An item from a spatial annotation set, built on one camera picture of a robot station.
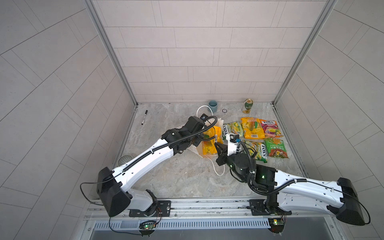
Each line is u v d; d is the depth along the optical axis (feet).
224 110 3.66
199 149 2.45
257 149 2.91
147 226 2.13
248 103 3.42
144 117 3.54
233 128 3.23
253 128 3.18
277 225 2.24
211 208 2.37
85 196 1.38
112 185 1.27
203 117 2.06
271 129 3.24
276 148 2.92
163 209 2.32
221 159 1.93
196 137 1.53
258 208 2.34
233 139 1.84
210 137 2.02
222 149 2.00
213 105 3.59
